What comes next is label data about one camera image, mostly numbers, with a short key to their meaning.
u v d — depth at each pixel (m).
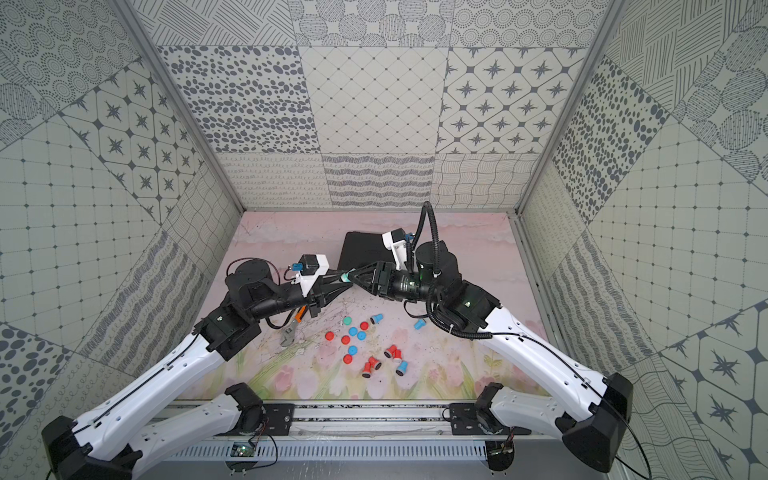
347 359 0.84
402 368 0.82
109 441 0.39
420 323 0.90
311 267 0.52
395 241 0.60
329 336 0.88
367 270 0.58
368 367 0.82
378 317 0.91
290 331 0.89
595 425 0.37
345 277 0.63
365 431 0.73
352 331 0.90
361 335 0.88
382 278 0.55
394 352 0.84
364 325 0.90
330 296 0.59
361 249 1.05
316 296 0.57
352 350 0.86
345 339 0.88
